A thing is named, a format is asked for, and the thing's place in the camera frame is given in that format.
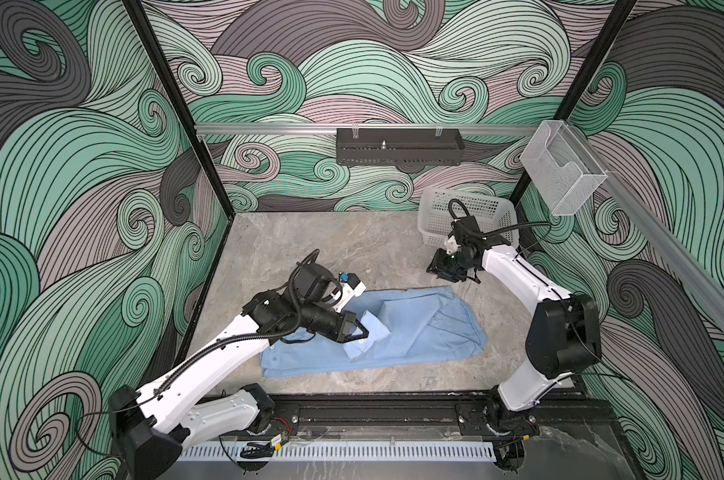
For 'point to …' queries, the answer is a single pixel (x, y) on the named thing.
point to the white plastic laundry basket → (494, 217)
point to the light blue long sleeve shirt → (407, 325)
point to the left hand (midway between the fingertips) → (367, 333)
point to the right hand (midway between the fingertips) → (432, 270)
